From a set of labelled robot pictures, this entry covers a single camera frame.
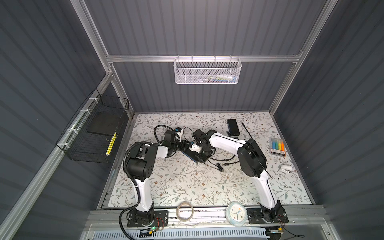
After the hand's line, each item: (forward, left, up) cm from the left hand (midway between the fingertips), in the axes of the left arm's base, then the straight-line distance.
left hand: (189, 143), depth 100 cm
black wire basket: (-9, +48, +26) cm, 55 cm away
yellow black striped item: (-15, +37, +25) cm, 47 cm away
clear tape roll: (-39, +8, -1) cm, 40 cm away
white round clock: (-43, -22, +1) cm, 48 cm away
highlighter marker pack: (-6, -59, 0) cm, 60 cm away
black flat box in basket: (-4, +42, +28) cm, 50 cm away
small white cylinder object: (-21, -58, 0) cm, 62 cm away
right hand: (-12, -7, -3) cm, 15 cm away
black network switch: (-10, 0, +3) cm, 10 cm away
